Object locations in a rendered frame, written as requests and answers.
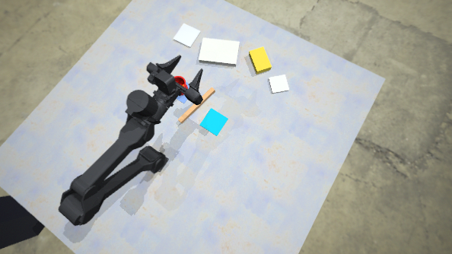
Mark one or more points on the white flat square pad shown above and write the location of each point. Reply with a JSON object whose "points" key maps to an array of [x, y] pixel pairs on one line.
{"points": [[187, 35]]}

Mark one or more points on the red cup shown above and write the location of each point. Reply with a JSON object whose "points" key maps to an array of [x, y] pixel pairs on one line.
{"points": [[181, 80]]}

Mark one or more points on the light wooden beam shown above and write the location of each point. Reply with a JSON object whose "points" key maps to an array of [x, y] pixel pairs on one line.
{"points": [[194, 107]]}

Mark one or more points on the white square tile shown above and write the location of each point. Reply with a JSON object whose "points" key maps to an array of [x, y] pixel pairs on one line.
{"points": [[278, 84]]}

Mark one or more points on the yellow rectangular block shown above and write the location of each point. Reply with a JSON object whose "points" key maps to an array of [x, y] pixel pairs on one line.
{"points": [[260, 60]]}

